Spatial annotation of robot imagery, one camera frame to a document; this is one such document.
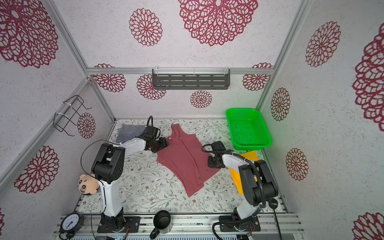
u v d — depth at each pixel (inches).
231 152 25.5
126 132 43.1
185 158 38.4
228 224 28.8
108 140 43.1
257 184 16.5
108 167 21.3
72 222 28.6
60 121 28.6
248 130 44.9
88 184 30.6
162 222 29.2
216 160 27.5
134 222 29.4
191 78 37.3
